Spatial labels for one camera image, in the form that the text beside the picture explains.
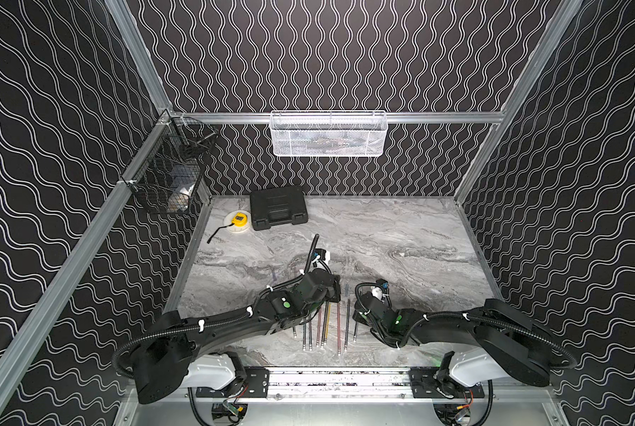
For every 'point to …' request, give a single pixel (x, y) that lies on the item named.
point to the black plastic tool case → (274, 206)
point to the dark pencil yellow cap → (355, 332)
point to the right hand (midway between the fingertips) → (355, 307)
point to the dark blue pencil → (324, 327)
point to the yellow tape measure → (238, 219)
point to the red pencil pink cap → (319, 325)
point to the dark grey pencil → (294, 332)
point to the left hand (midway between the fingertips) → (342, 274)
